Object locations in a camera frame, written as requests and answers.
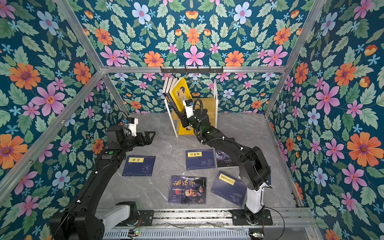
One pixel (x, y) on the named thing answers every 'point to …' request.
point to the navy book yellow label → (199, 159)
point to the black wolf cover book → (224, 160)
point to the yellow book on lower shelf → (187, 130)
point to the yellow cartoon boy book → (180, 92)
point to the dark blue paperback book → (172, 103)
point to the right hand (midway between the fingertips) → (181, 108)
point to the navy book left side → (139, 165)
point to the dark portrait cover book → (187, 190)
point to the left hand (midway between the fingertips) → (149, 129)
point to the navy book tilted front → (229, 188)
